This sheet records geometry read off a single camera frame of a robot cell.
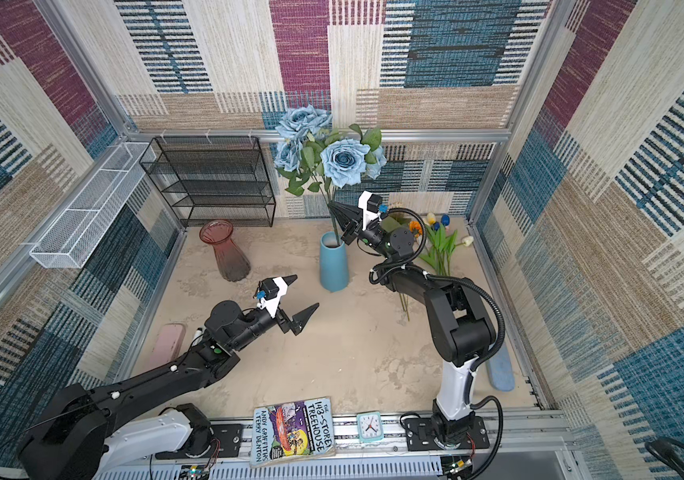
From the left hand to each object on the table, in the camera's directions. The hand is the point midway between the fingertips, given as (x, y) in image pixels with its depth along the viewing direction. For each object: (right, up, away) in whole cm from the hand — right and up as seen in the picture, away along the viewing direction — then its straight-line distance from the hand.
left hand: (305, 286), depth 73 cm
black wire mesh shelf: (-39, +34, +38) cm, 64 cm away
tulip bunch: (+44, +11, +39) cm, 60 cm away
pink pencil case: (-43, -19, +17) cm, 50 cm away
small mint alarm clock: (+16, -35, +1) cm, 38 cm away
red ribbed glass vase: (-27, +4, +26) cm, 37 cm away
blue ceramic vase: (+6, +2, +21) cm, 22 cm away
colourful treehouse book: (-3, -35, 0) cm, 35 cm away
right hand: (+5, +20, +2) cm, 21 cm away
